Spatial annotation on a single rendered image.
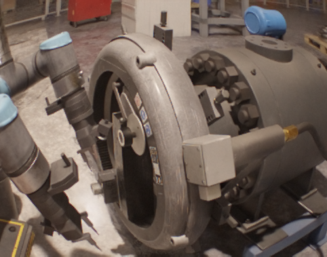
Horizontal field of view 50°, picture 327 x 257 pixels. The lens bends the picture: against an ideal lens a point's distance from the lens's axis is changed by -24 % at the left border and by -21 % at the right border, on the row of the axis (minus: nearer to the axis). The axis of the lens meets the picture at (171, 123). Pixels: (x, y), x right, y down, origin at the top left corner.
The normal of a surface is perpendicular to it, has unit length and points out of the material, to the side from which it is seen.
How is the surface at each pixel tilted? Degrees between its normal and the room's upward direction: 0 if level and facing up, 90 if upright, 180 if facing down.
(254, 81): 35
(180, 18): 90
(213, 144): 68
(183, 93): 44
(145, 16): 90
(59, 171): 24
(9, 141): 85
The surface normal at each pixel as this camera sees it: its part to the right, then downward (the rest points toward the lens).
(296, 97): 0.37, -0.26
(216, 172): 0.44, 0.01
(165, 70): 0.25, -0.55
